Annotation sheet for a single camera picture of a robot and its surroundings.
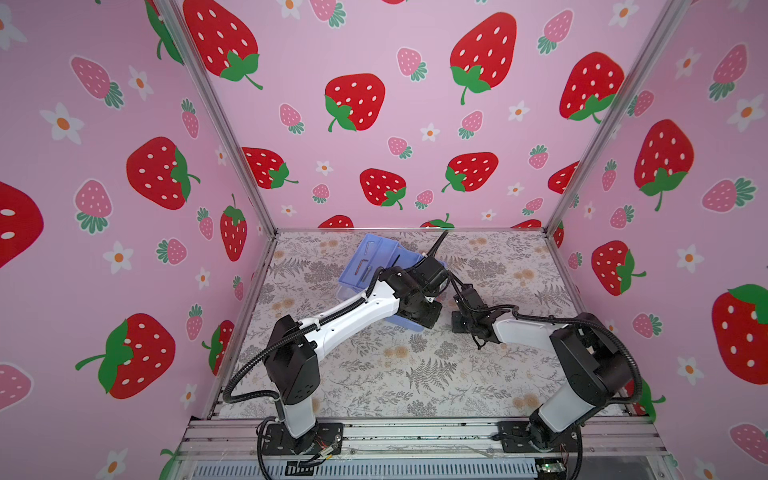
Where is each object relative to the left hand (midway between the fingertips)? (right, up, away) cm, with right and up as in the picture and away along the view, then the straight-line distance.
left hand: (433, 317), depth 79 cm
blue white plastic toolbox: (-18, +17, +21) cm, 32 cm away
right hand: (+10, -4, +17) cm, 20 cm away
